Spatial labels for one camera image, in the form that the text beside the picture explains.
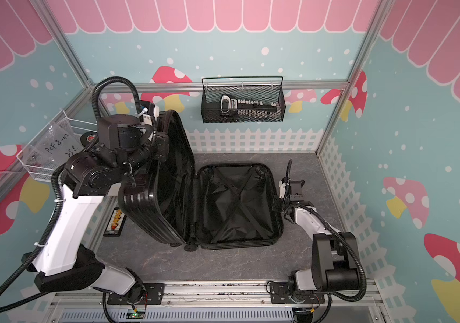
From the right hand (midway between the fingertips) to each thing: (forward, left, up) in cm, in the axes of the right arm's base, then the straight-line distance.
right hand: (273, 200), depth 93 cm
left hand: (-3, +38, +41) cm, 56 cm away
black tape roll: (+13, +76, +29) cm, 82 cm away
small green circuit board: (-42, +53, -7) cm, 68 cm away
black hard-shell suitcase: (0, +30, -5) cm, 30 cm away
